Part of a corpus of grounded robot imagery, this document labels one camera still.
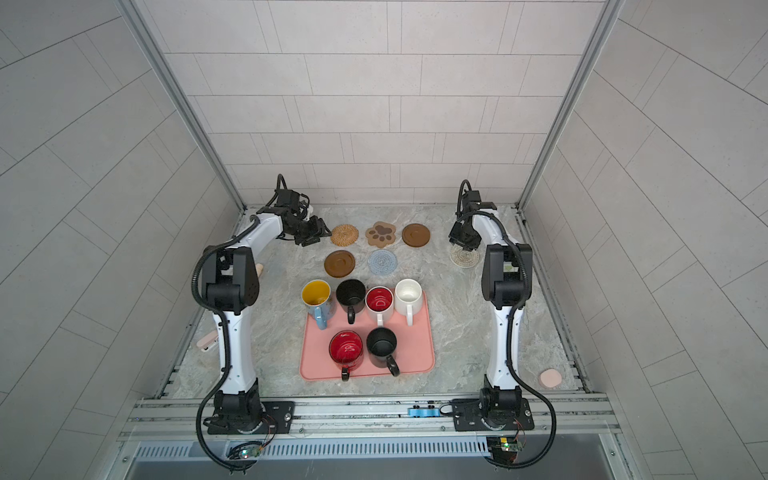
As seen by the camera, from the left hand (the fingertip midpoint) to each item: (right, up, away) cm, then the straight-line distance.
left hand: (332, 226), depth 101 cm
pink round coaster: (+62, -40, -25) cm, 78 cm away
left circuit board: (-10, -49, -37) cm, 63 cm away
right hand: (+43, -5, +3) cm, 44 cm away
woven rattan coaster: (+3, -3, +6) cm, 8 cm away
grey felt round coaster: (+17, -12, -2) cm, 21 cm away
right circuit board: (+47, -51, -33) cm, 77 cm away
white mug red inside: (+17, -23, -12) cm, 31 cm away
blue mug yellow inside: (-2, -21, -13) cm, 25 cm away
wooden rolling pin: (-29, -31, -22) cm, 47 cm away
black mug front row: (+18, -33, -21) cm, 43 cm away
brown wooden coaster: (+3, -12, -2) cm, 13 cm away
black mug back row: (+9, -20, -15) cm, 27 cm away
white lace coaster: (+45, -11, 0) cm, 47 cm away
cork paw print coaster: (+16, -3, +7) cm, 18 cm away
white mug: (+26, -21, -18) cm, 37 cm away
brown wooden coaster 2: (+29, -3, +7) cm, 30 cm away
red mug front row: (+9, -34, -21) cm, 41 cm away
